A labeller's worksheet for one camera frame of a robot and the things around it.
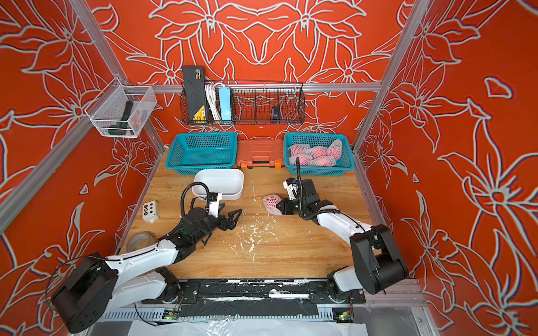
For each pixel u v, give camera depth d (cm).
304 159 107
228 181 104
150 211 91
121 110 90
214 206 72
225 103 90
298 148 110
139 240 85
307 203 68
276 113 90
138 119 85
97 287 42
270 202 95
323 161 104
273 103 98
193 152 118
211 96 86
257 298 73
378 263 42
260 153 114
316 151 110
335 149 107
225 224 74
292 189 80
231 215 74
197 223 64
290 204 77
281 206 76
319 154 110
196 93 87
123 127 81
